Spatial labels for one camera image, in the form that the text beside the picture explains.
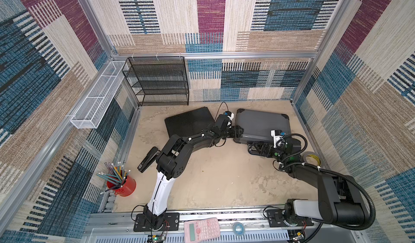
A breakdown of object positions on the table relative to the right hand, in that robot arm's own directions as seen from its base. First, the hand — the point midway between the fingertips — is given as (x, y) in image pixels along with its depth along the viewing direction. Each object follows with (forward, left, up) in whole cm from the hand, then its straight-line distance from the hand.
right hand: (259, 146), depth 90 cm
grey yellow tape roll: (-4, -30, -7) cm, 31 cm away
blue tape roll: (-37, +15, -7) cm, 40 cm away
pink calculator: (-38, +31, -5) cm, 49 cm away
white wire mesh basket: (+1, +78, +28) cm, 83 cm away
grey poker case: (+13, -1, +3) cm, 13 cm away
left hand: (+9, +9, +1) cm, 13 cm away
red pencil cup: (-21, +67, -2) cm, 70 cm away
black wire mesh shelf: (+45, +61, +12) cm, 77 cm away
